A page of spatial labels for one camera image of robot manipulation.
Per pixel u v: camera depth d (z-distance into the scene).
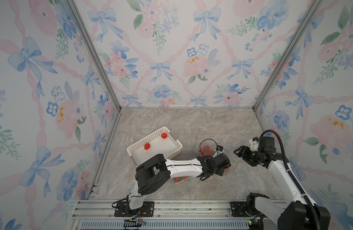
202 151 0.92
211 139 0.71
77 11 0.72
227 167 0.87
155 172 0.52
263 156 0.59
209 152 0.92
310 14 0.71
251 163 0.71
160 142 0.99
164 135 1.00
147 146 0.95
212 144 0.98
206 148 0.93
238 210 0.73
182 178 0.80
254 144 0.76
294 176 0.48
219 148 0.75
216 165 0.63
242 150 0.75
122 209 0.73
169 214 0.73
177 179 0.80
